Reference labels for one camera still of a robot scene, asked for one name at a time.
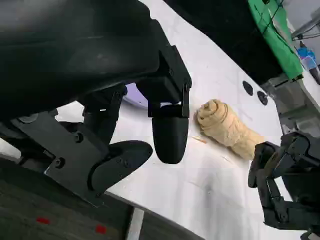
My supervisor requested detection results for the green cloth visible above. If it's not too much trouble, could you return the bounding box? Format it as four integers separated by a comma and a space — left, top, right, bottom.
246, 0, 305, 81

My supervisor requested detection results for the blue plastic item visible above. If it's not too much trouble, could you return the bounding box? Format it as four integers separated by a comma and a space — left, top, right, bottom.
296, 41, 317, 71

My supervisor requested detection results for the grey metal frame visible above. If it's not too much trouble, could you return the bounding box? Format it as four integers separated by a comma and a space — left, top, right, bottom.
259, 73, 320, 141

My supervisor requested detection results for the thin wooden stick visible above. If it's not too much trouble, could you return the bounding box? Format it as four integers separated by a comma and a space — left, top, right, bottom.
191, 135, 207, 145

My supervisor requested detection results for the black cloth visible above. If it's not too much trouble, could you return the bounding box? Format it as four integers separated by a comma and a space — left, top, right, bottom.
147, 0, 292, 86

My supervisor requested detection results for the lilac plate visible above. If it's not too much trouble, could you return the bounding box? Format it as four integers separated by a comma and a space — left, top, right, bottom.
121, 83, 150, 110

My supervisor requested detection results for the grey metal stand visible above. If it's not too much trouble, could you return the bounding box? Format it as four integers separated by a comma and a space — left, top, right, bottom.
290, 16, 320, 41

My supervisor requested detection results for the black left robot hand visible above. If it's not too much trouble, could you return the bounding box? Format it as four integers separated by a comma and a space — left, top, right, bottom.
0, 0, 193, 209

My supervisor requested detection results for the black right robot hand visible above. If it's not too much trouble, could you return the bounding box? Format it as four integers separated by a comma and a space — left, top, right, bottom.
247, 131, 320, 240

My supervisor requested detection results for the black round disc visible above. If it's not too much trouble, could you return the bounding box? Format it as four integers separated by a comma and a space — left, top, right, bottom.
256, 90, 269, 107
242, 80, 254, 97

